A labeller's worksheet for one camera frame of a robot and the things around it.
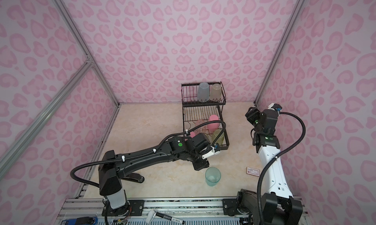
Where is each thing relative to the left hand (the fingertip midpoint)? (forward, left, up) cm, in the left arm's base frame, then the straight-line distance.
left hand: (208, 159), depth 73 cm
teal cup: (+38, 0, +9) cm, 39 cm away
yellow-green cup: (+41, -8, +8) cm, 43 cm away
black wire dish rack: (+43, 0, -14) cm, 45 cm away
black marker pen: (-21, +27, -12) cm, 36 cm away
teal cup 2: (-3, -3, -15) cm, 16 cm away
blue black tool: (-23, +58, -11) cm, 63 cm away
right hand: (+21, -25, +13) cm, 35 cm away
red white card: (-1, -26, -16) cm, 31 cm away
